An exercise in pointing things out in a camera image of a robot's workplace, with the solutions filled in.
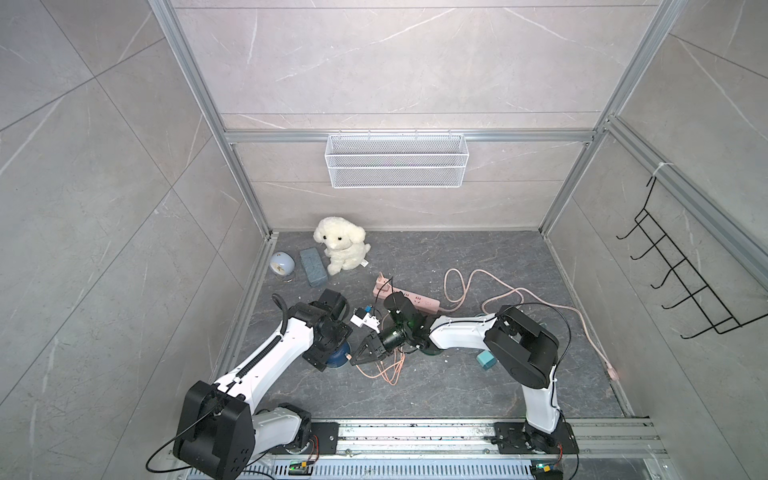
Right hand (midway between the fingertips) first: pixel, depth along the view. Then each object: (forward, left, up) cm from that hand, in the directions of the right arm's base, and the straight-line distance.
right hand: (356, 365), depth 75 cm
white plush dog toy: (+38, +6, +3) cm, 39 cm away
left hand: (+8, +5, -3) cm, 10 cm away
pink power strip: (+22, -20, -8) cm, 30 cm away
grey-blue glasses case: (+37, +18, -6) cm, 42 cm away
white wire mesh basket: (+63, -12, +20) cm, 67 cm away
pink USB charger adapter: (+28, -8, -7) cm, 30 cm away
